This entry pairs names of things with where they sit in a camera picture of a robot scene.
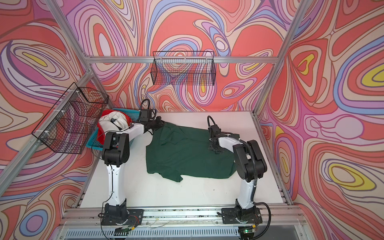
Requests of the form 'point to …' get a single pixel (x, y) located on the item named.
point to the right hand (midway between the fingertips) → (216, 150)
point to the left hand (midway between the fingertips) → (166, 120)
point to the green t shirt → (174, 152)
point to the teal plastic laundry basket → (94, 142)
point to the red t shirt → (101, 134)
